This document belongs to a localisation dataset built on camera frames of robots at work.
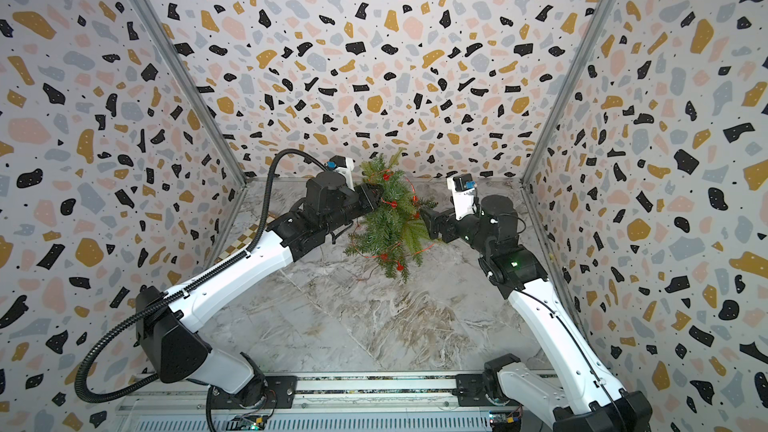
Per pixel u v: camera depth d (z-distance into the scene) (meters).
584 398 0.38
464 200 0.60
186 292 0.42
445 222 0.61
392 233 0.78
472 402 0.74
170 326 0.39
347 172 0.66
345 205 0.59
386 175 0.74
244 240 1.00
